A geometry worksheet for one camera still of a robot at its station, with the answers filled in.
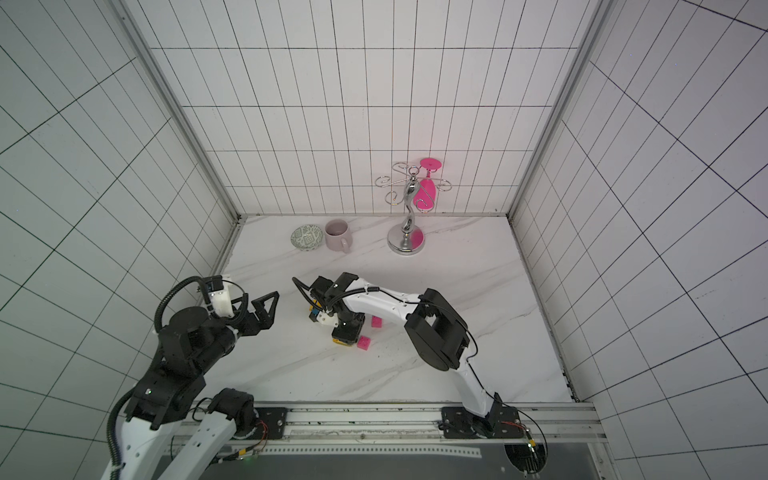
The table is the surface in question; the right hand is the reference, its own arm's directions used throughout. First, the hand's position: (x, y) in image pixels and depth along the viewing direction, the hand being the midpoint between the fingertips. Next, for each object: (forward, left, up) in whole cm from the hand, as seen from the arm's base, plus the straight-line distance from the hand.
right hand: (352, 326), depth 88 cm
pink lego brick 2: (-4, -4, 0) cm, 6 cm away
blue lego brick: (-1, +8, +12) cm, 15 cm away
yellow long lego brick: (-7, +1, +5) cm, 8 cm away
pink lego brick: (+2, -7, -1) cm, 8 cm away
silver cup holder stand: (+36, -16, -1) cm, 40 cm away
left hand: (-4, +18, +21) cm, 28 cm away
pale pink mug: (+31, +9, +6) cm, 33 cm away
